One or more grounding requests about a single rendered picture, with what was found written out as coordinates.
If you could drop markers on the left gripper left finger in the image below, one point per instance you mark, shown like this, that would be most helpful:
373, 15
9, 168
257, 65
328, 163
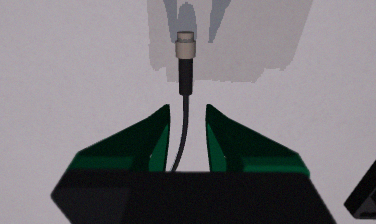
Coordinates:
131, 147

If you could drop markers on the black and grey cable plug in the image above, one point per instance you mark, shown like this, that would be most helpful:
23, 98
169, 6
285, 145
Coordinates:
185, 52

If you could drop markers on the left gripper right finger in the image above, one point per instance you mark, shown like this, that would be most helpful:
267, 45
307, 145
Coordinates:
245, 149

